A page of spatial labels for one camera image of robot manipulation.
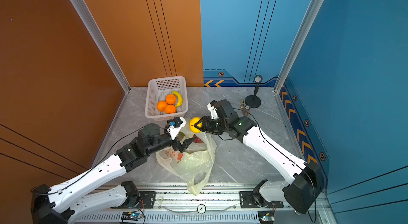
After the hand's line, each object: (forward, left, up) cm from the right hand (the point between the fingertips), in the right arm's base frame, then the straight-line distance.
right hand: (199, 126), depth 72 cm
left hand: (-1, +4, +1) cm, 4 cm away
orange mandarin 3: (+23, +21, -16) cm, 34 cm away
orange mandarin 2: (+26, +27, -17) cm, 41 cm away
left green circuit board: (-32, +30, -24) cm, 50 cm away
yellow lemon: (+1, +3, +3) cm, 4 cm away
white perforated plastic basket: (+43, +34, -19) cm, 58 cm away
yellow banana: (+35, +17, -19) cm, 43 cm away
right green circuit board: (-32, -30, -26) cm, 51 cm away
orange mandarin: (+33, +23, -18) cm, 44 cm away
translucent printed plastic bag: (-12, +3, -17) cm, 21 cm away
